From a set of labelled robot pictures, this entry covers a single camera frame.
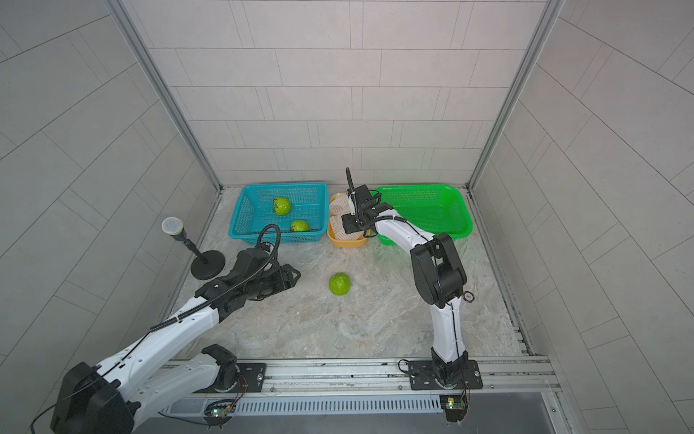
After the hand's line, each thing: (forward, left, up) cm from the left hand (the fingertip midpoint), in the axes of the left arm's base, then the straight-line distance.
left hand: (299, 275), depth 81 cm
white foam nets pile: (+26, -11, +1) cm, 29 cm away
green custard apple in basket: (+30, +12, -3) cm, 32 cm away
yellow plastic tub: (+16, -11, -7) cm, 21 cm away
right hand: (+22, -15, -1) cm, 27 cm away
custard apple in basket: (+20, +3, -2) cm, 20 cm away
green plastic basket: (+33, -49, -8) cm, 60 cm away
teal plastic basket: (+33, +6, -9) cm, 34 cm away
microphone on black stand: (+8, +34, -8) cm, 36 cm away
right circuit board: (-31, -43, -9) cm, 54 cm away
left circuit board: (-33, +16, -7) cm, 38 cm away
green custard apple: (-1, -12, -3) cm, 13 cm away
